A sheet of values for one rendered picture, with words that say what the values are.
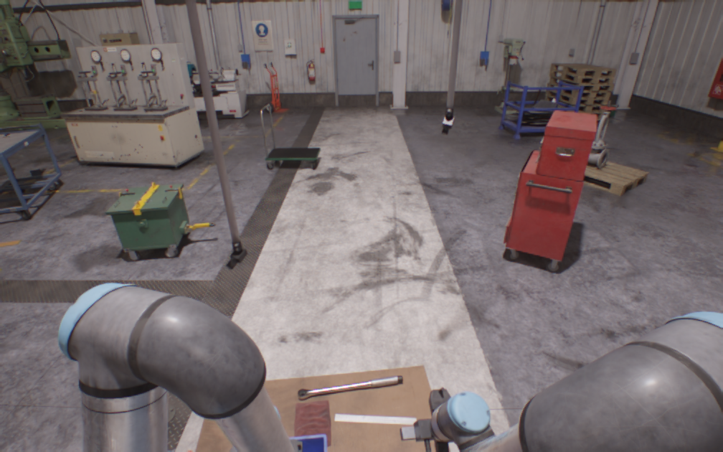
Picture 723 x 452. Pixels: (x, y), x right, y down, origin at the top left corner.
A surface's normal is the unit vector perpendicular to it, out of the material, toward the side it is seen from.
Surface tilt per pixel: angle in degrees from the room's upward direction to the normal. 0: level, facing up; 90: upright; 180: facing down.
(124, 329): 42
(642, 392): 31
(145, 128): 90
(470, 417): 19
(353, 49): 90
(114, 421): 70
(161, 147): 90
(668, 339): 25
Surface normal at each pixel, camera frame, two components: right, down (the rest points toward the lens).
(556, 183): -0.50, 0.42
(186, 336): 0.36, -0.43
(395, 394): -0.01, -0.88
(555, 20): 0.00, 0.47
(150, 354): -0.06, 0.00
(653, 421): -0.34, -0.34
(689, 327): -0.17, -0.98
